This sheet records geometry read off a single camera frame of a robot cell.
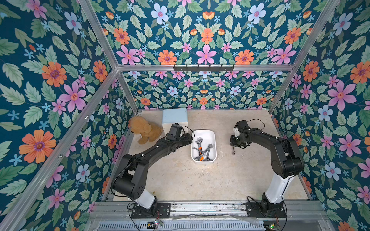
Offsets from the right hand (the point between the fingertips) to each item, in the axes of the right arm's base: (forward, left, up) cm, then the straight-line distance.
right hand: (232, 142), depth 98 cm
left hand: (-3, +28, +9) cm, 30 cm away
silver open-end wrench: (-6, +17, -1) cm, 18 cm away
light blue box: (+10, +42, +15) cm, 45 cm away
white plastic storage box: (+4, +16, 0) cm, 17 cm away
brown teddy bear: (-1, +55, +11) cm, 56 cm away
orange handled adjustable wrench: (+1, +23, -1) cm, 23 cm away
